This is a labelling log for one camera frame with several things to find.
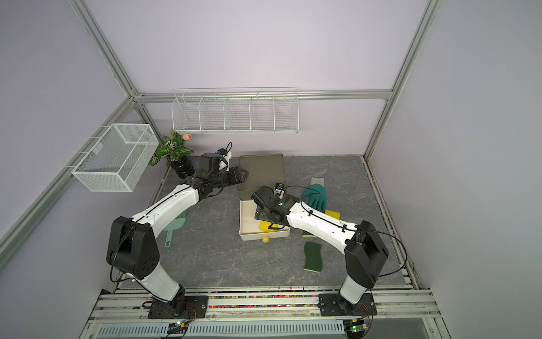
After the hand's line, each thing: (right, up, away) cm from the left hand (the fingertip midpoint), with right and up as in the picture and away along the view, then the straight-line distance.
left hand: (246, 175), depth 87 cm
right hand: (+9, -15, -3) cm, 18 cm away
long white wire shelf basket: (-7, +31, +13) cm, 34 cm away
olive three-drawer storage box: (+8, +2, +1) cm, 8 cm away
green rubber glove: (+32, -10, +15) cm, 36 cm away
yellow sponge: (+7, -21, -2) cm, 22 cm away
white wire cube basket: (-50, +6, -4) cm, 51 cm away
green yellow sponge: (+28, -34, -4) cm, 44 cm away
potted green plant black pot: (-33, +11, +6) cm, 35 cm away
